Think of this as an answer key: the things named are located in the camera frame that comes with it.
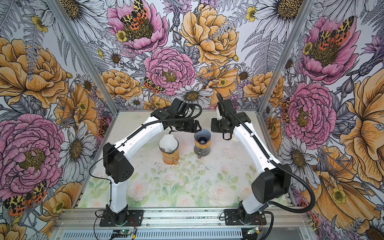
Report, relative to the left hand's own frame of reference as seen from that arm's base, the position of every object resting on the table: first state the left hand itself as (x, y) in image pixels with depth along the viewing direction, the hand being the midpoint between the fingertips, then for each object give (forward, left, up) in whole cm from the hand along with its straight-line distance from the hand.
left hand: (194, 132), depth 83 cm
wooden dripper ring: (-6, +10, -12) cm, 17 cm away
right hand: (-1, -11, +2) cm, 11 cm away
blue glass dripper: (+4, -5, -9) cm, 11 cm away
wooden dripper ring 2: (-2, -5, -11) cm, 12 cm away
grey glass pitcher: (-4, -4, -15) cm, 16 cm away
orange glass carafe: (-7, +14, -18) cm, 24 cm away
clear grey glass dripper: (-7, +17, -6) cm, 19 cm away
